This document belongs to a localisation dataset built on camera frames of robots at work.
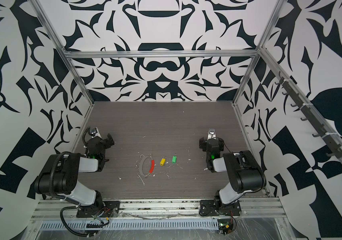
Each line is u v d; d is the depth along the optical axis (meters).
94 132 0.79
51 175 0.42
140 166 0.89
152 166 0.88
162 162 0.89
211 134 0.82
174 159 0.91
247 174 0.45
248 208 0.77
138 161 0.89
